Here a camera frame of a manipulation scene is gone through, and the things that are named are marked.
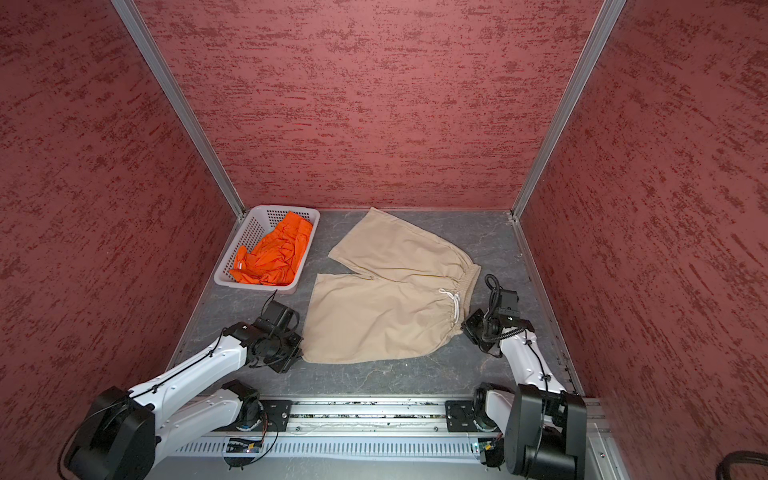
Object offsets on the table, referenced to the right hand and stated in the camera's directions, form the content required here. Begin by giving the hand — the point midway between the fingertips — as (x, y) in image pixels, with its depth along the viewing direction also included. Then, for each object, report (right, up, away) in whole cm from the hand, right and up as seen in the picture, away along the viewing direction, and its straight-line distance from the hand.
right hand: (458, 330), depth 86 cm
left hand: (-44, -7, -3) cm, 45 cm away
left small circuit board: (-59, -24, -14) cm, 65 cm away
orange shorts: (-61, +20, +14) cm, 66 cm away
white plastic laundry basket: (-70, +33, +23) cm, 81 cm away
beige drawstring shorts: (-14, +8, +11) cm, 19 cm away
